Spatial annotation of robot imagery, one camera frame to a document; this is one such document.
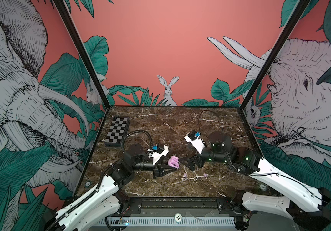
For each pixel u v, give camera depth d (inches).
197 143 21.5
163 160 24.8
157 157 22.4
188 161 21.4
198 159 21.6
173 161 24.6
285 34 30.8
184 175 33.0
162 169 22.7
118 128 40.4
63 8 27.5
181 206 29.4
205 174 33.6
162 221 27.6
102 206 22.4
